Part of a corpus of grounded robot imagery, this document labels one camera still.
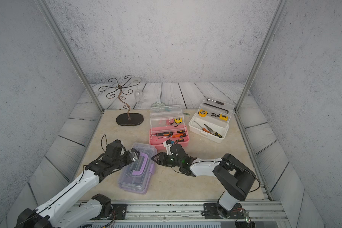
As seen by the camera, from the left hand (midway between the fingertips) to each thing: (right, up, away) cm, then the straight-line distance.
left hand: (137, 156), depth 82 cm
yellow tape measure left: (+42, +26, +25) cm, 56 cm away
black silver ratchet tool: (+54, +35, +29) cm, 70 cm away
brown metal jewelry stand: (-17, +22, +32) cm, 42 cm away
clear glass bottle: (-5, +38, +22) cm, 44 cm away
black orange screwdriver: (+16, +11, +19) cm, 28 cm away
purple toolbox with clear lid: (+1, -10, -5) cm, 11 cm away
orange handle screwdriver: (+25, +10, +19) cm, 33 cm away
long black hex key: (+53, +31, +26) cm, 66 cm away
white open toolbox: (+49, +20, +24) cm, 58 cm away
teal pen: (+31, +26, +36) cm, 54 cm away
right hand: (+9, -2, -2) cm, 10 cm away
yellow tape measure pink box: (+24, +20, +19) cm, 37 cm away
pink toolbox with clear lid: (+7, +23, +37) cm, 44 cm away
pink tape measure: (+18, +20, +19) cm, 33 cm away
